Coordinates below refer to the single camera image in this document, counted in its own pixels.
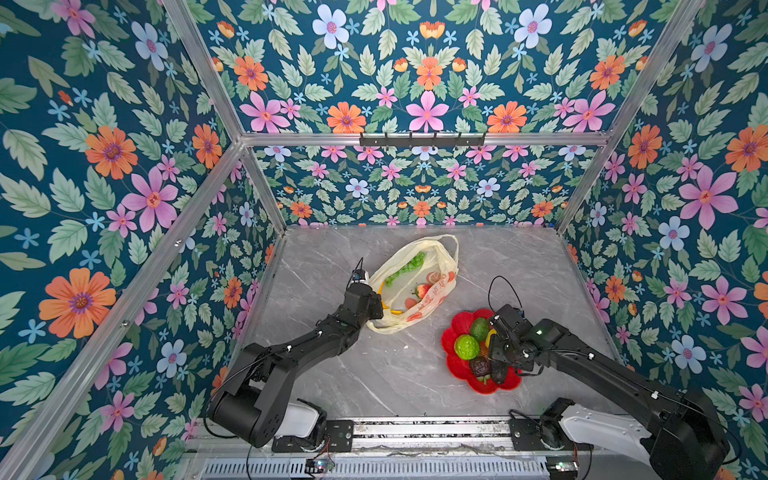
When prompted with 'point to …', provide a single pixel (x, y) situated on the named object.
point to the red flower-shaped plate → (461, 368)
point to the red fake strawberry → (421, 290)
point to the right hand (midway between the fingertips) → (496, 354)
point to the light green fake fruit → (466, 347)
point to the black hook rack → (421, 141)
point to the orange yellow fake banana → (380, 291)
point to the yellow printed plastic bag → (414, 281)
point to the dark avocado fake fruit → (499, 371)
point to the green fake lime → (480, 329)
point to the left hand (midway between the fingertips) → (381, 289)
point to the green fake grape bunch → (410, 266)
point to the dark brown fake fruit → (481, 366)
